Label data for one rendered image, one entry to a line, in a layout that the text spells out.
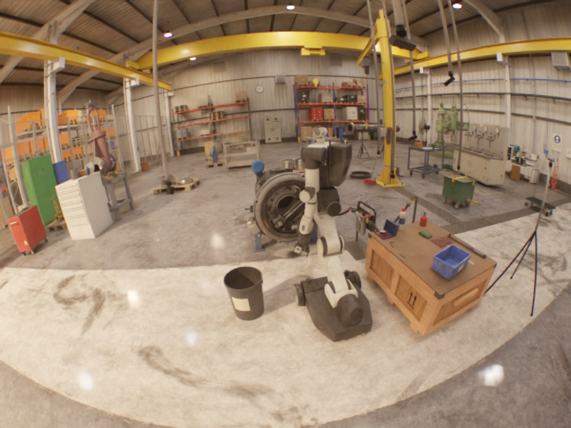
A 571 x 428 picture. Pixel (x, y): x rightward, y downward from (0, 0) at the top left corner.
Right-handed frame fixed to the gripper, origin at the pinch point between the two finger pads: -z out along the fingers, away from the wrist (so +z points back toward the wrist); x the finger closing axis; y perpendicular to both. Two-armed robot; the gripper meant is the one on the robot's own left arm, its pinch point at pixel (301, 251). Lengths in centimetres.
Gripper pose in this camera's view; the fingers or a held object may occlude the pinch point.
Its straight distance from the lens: 183.6
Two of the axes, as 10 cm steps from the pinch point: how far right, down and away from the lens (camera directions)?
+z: 1.2, -8.6, -5.0
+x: -8.7, -3.4, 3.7
